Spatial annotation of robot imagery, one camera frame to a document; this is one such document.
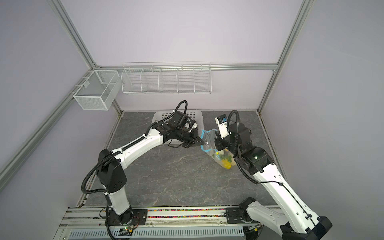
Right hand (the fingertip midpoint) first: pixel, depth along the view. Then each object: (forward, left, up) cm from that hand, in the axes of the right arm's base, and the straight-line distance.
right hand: (217, 132), depth 69 cm
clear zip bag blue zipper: (+4, +3, -9) cm, 11 cm away
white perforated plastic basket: (+32, +34, -23) cm, 53 cm away
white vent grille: (-36, +28, -31) cm, 55 cm away
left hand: (-2, +6, -9) cm, 10 cm away
